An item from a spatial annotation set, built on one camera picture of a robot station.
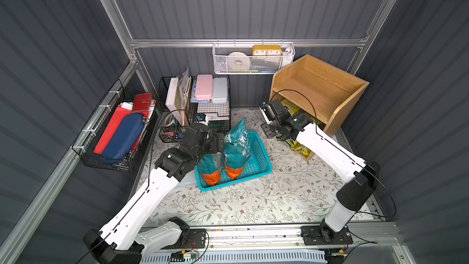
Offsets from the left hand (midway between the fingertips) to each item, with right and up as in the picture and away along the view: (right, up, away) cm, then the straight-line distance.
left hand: (213, 136), depth 71 cm
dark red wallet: (-33, +14, +8) cm, 36 cm away
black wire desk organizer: (-16, +18, +23) cm, 34 cm away
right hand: (+27, +3, +10) cm, 29 cm away
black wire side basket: (-42, -1, -9) cm, 43 cm away
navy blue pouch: (-33, -1, -3) cm, 34 cm away
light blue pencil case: (0, +24, +27) cm, 36 cm away
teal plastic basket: (+21, -16, +23) cm, 35 cm away
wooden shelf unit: (+46, +22, +15) cm, 53 cm away
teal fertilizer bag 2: (+9, -5, 0) cm, 11 cm away
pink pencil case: (-9, +25, +26) cm, 37 cm away
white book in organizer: (-22, +17, +19) cm, 34 cm away
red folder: (-41, +9, +5) cm, 42 cm away
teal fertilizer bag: (-3, -14, +6) cm, 16 cm away
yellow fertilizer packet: (+38, +13, +24) cm, 47 cm away
